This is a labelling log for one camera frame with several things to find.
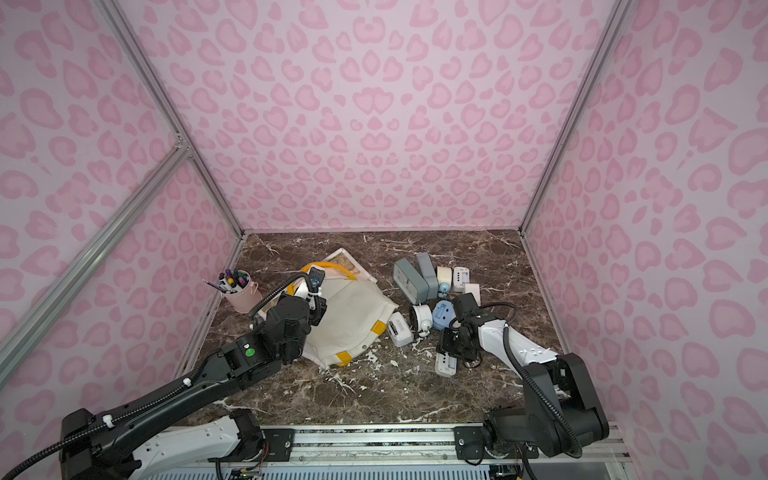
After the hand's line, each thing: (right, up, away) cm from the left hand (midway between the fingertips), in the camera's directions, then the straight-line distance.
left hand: (310, 282), depth 72 cm
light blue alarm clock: (+35, -12, +20) cm, 43 cm away
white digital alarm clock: (+34, -24, +11) cm, 43 cm away
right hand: (+35, -21, +16) cm, 44 cm away
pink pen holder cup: (-26, -5, +18) cm, 32 cm away
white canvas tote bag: (+9, -11, +18) cm, 23 cm away
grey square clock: (+26, -3, +21) cm, 33 cm away
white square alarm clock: (+46, -4, +24) cm, 52 cm away
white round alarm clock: (+29, -12, +16) cm, 35 cm away
